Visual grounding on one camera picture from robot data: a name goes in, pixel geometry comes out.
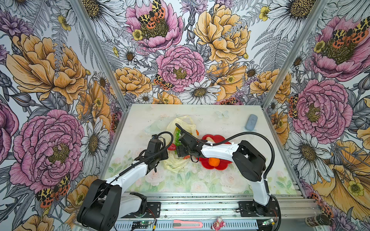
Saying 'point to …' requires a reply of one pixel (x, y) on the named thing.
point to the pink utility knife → (185, 224)
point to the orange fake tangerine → (214, 161)
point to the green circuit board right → (269, 222)
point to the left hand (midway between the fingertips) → (164, 154)
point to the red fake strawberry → (172, 147)
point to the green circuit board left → (140, 223)
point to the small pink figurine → (219, 223)
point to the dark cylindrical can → (322, 219)
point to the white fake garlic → (209, 140)
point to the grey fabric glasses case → (251, 122)
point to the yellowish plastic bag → (173, 162)
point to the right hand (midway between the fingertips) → (183, 152)
